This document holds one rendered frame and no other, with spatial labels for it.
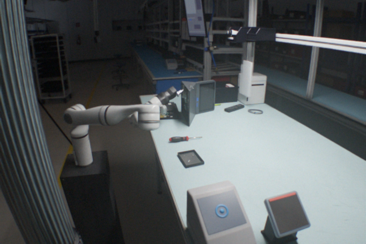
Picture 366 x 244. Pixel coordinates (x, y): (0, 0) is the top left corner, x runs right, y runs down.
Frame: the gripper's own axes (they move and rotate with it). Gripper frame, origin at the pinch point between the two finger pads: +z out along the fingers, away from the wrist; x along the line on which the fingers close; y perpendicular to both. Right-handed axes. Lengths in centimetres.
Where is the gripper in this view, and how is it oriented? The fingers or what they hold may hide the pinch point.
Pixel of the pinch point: (185, 88)
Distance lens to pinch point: 136.6
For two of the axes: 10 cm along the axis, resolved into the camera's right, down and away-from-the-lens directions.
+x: -1.3, 4.4, 8.9
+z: 7.6, -5.4, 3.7
